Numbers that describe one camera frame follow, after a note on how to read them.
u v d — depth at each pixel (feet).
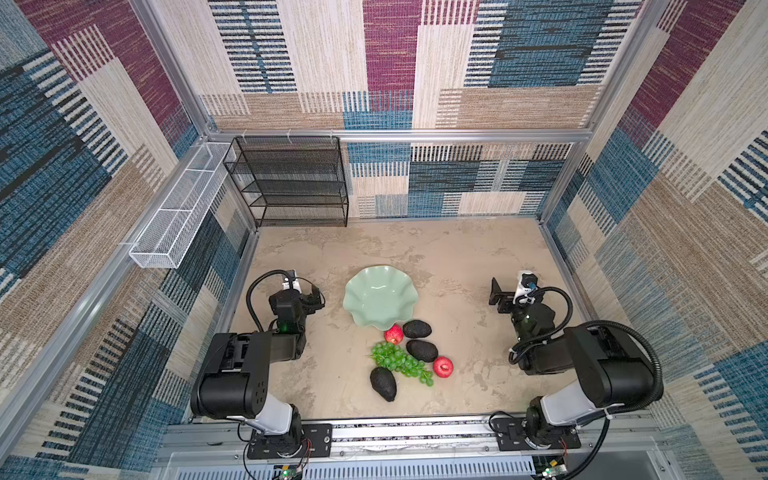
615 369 1.50
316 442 2.41
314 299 2.86
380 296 3.17
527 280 2.48
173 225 3.08
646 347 1.44
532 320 2.28
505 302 2.66
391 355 2.69
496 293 2.85
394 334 2.84
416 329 2.86
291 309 2.34
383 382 2.55
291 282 2.60
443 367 2.65
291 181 3.65
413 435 2.50
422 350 2.74
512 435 2.39
